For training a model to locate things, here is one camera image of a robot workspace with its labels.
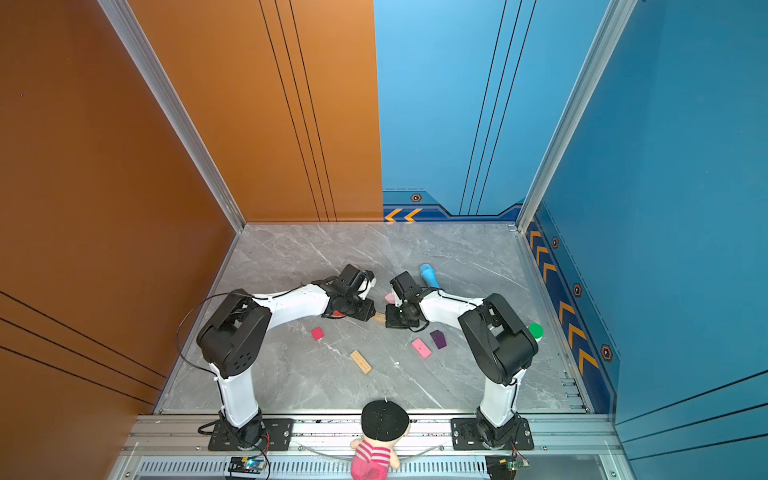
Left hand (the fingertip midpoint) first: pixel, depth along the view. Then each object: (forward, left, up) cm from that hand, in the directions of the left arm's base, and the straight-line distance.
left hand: (373, 309), depth 95 cm
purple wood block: (-9, -21, -1) cm, 23 cm away
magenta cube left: (-7, +17, -2) cm, 19 cm away
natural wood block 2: (-15, +4, 0) cm, 16 cm away
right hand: (-4, -4, -1) cm, 6 cm away
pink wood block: (-13, -15, 0) cm, 20 cm away
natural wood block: (-3, -2, -1) cm, 4 cm away
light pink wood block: (+4, -6, 0) cm, 7 cm away
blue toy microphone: (+12, -19, +2) cm, 23 cm away
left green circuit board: (-41, +28, -3) cm, 49 cm away
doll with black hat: (-33, -5, +7) cm, 34 cm away
